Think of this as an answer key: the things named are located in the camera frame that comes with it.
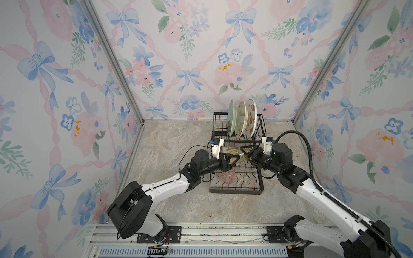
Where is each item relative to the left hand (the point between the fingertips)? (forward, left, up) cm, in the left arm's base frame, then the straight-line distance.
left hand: (238, 156), depth 72 cm
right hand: (+4, -2, 0) cm, 4 cm away
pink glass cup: (0, +2, -21) cm, 21 cm away
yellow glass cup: (+3, +1, +1) cm, 3 cm away
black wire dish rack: (+3, -2, -22) cm, 22 cm away
